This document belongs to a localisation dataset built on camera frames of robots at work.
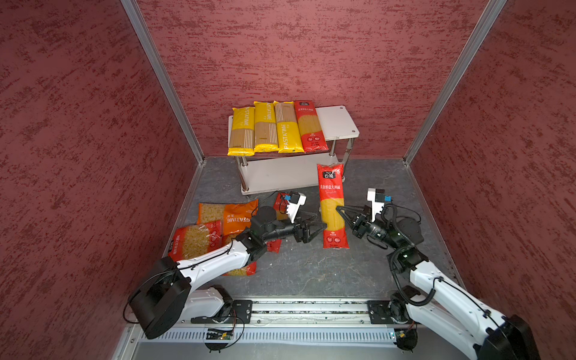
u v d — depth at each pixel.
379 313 0.74
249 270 0.79
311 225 0.64
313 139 0.77
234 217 0.90
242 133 0.79
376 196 0.60
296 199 0.65
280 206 0.67
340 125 0.86
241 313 0.74
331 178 0.64
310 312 0.76
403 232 0.55
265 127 0.81
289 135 0.78
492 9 0.71
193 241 0.85
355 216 0.63
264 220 0.58
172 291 0.41
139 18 0.73
